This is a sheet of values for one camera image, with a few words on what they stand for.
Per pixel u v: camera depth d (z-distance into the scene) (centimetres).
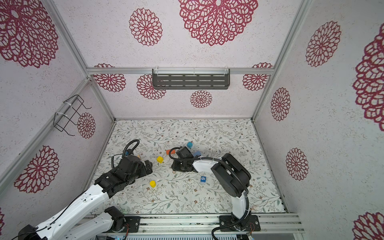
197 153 101
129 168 59
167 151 100
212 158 56
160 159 96
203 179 88
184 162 73
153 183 85
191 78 96
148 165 72
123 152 103
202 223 76
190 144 106
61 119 73
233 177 49
